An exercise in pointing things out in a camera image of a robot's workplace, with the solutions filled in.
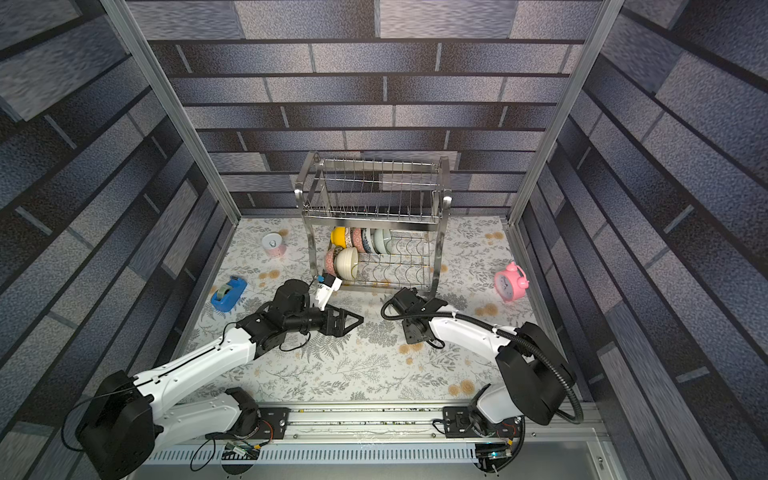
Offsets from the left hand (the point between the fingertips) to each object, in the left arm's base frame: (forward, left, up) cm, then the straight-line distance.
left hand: (355, 317), depth 76 cm
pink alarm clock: (+15, -47, -6) cm, 50 cm away
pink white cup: (+32, +32, -9) cm, 46 cm away
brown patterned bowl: (+30, +2, -3) cm, 31 cm away
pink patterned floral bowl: (+21, +10, -4) cm, 23 cm away
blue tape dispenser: (+12, +43, -11) cm, 46 cm away
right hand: (+3, -18, -13) cm, 22 cm away
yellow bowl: (+33, +9, -5) cm, 35 cm away
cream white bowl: (+20, +5, -3) cm, 20 cm away
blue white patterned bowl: (+33, -1, -3) cm, 33 cm away
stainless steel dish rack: (+32, -4, +2) cm, 32 cm away
